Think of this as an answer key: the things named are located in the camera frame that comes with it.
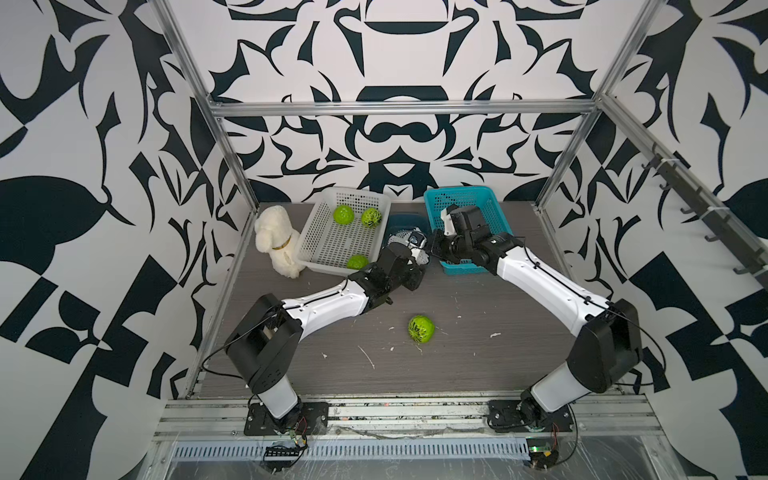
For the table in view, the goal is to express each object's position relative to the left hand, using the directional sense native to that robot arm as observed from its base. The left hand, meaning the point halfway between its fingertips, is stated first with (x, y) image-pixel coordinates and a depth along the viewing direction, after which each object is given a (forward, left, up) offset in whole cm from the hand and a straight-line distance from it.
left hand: (416, 255), depth 86 cm
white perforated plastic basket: (+22, +22, -15) cm, 35 cm away
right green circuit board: (-46, -26, -16) cm, 55 cm away
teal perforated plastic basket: (+39, -15, -16) cm, 45 cm away
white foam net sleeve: (-4, +2, +12) cm, 13 cm away
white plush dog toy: (+7, +40, +2) cm, 41 cm away
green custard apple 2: (+24, +13, -10) cm, 29 cm away
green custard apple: (+25, +23, -9) cm, 35 cm away
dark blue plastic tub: (+18, +2, -6) cm, 19 cm away
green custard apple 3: (-17, 0, -10) cm, 20 cm away
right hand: (+1, -1, +5) cm, 5 cm away
